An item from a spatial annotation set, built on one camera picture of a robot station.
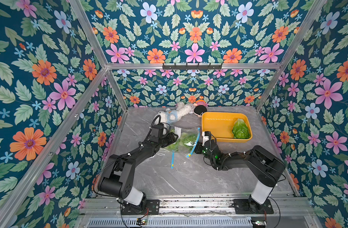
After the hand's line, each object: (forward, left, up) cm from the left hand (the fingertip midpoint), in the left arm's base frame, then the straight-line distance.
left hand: (177, 136), depth 90 cm
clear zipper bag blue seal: (+3, 0, +1) cm, 4 cm away
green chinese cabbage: (+2, -42, -1) cm, 42 cm away
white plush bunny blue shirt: (+17, +3, +1) cm, 17 cm away
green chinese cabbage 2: (-6, -5, +3) cm, 8 cm away
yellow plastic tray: (+12, -37, -9) cm, 40 cm away
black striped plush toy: (+29, -19, -3) cm, 35 cm away
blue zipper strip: (-13, +4, -11) cm, 17 cm away
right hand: (-2, -12, -3) cm, 12 cm away
